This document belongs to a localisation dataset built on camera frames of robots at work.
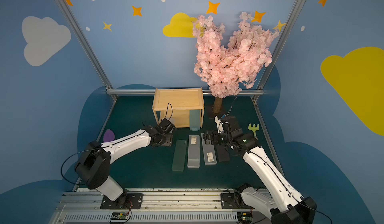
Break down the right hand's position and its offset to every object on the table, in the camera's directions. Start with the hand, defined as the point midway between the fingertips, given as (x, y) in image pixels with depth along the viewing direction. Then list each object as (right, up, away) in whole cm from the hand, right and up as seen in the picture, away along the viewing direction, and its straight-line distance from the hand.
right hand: (213, 134), depth 76 cm
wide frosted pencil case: (-10, -13, +15) cm, 22 cm away
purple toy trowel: (-68, -4, +23) cm, 71 cm away
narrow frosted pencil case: (-1, -13, +13) cm, 19 cm away
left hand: (-27, -4, +13) cm, 30 cm away
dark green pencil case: (-18, -15, +11) cm, 26 cm away
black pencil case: (+8, -14, +11) cm, 20 cm away
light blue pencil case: (-9, +6, +31) cm, 33 cm away
